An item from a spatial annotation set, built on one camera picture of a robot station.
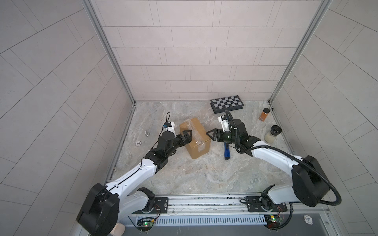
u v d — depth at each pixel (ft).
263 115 3.29
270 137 2.99
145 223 2.13
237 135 2.07
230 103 3.67
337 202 1.25
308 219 2.22
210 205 2.37
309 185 1.37
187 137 2.32
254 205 2.33
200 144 2.49
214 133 2.38
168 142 1.97
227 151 2.90
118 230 2.05
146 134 3.10
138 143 3.03
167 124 2.29
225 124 2.46
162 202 2.37
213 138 2.41
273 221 2.22
